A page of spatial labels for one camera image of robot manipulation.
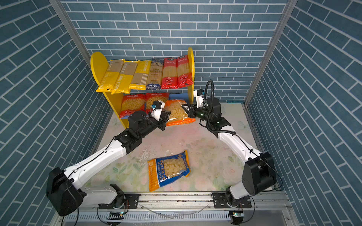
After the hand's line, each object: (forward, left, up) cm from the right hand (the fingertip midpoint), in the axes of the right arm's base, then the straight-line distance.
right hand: (182, 104), depth 75 cm
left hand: (-6, +5, -1) cm, 8 cm away
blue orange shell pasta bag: (-26, +8, -28) cm, 39 cm away
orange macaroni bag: (-6, +1, -2) cm, 6 cm away
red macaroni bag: (+12, +37, -13) cm, 41 cm away
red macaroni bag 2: (+18, +25, -13) cm, 33 cm away
